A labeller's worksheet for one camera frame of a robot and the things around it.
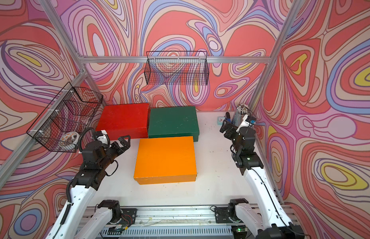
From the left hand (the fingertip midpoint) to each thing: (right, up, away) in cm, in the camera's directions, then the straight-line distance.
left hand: (126, 140), depth 74 cm
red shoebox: (-16, +11, +30) cm, 36 cm away
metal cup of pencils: (+67, +18, +23) cm, 73 cm away
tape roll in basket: (-27, +1, -1) cm, 27 cm away
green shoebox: (+22, +10, +25) cm, 34 cm away
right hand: (+53, +6, +1) cm, 53 cm away
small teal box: (+56, +12, +38) cm, 69 cm away
